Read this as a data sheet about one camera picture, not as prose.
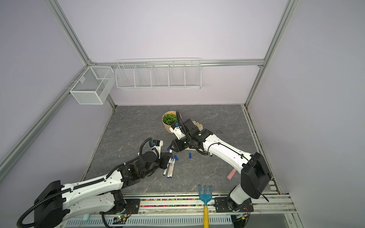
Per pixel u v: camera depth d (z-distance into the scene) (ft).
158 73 3.24
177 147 2.23
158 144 2.25
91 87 3.08
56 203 1.32
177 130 2.37
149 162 1.89
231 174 2.70
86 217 2.26
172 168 2.82
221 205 2.39
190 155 3.01
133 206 2.43
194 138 1.94
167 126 3.09
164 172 2.78
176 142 2.23
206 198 2.47
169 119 3.15
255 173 1.38
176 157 2.99
